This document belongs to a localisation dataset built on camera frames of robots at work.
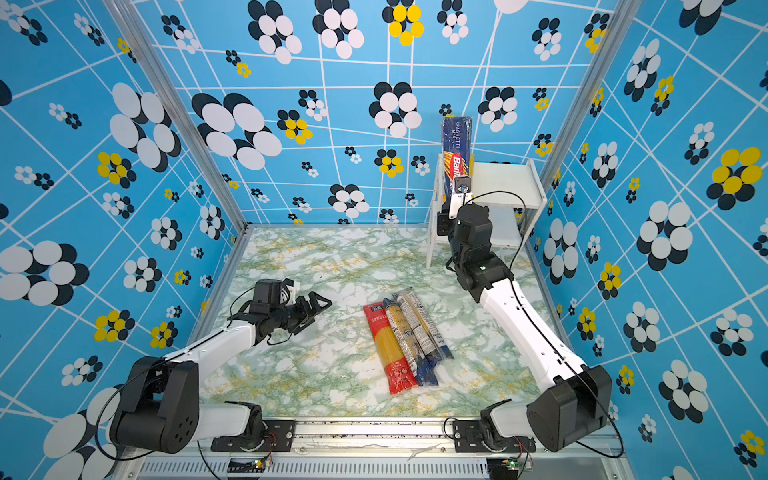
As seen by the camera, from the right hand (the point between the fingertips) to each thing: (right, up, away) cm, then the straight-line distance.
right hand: (459, 198), depth 72 cm
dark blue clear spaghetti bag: (-8, -45, +8) cm, 47 cm away
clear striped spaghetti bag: (-7, -36, +17) cm, 40 cm away
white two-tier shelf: (+17, +5, +12) cm, 22 cm away
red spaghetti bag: (-14, -45, +8) cm, 48 cm away
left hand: (-36, -30, +16) cm, 50 cm away
